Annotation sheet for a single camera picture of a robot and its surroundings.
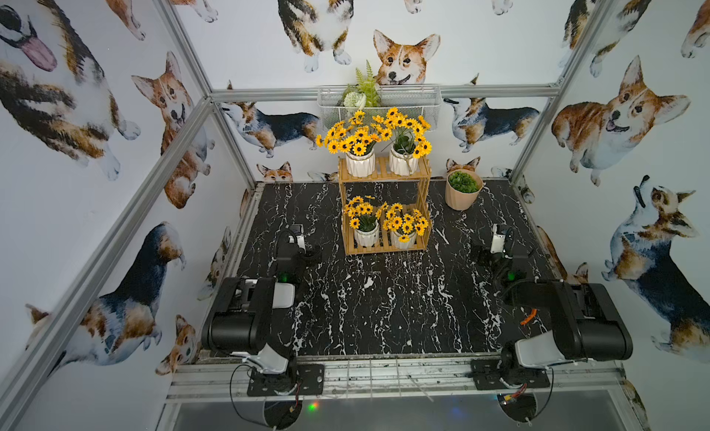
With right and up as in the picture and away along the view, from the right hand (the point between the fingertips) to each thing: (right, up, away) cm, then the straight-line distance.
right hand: (485, 237), depth 93 cm
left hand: (-61, 0, +2) cm, 61 cm away
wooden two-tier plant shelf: (-35, +20, -7) cm, 41 cm away
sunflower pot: (-41, +6, 0) cm, 41 cm away
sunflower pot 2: (-28, +4, -5) cm, 28 cm away
